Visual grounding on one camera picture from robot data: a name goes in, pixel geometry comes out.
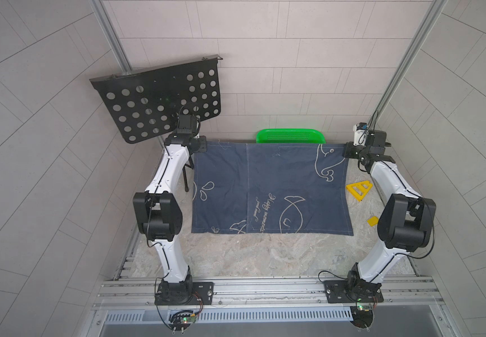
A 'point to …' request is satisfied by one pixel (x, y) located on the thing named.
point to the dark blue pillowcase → (271, 187)
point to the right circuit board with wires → (362, 316)
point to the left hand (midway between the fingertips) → (201, 140)
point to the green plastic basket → (291, 136)
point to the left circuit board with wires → (182, 319)
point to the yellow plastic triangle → (359, 189)
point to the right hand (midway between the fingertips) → (345, 140)
